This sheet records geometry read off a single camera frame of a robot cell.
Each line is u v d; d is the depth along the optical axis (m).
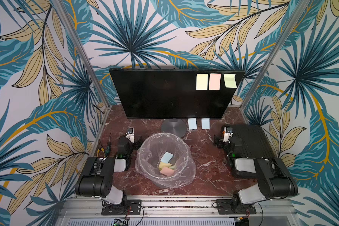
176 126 1.06
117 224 0.71
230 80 0.63
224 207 0.73
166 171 0.74
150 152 0.70
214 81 0.64
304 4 0.68
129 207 0.72
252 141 0.97
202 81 0.64
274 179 0.45
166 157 0.79
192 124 0.90
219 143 0.84
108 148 0.93
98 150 0.93
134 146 0.82
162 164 0.80
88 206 0.75
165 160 0.80
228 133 0.80
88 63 0.91
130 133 0.79
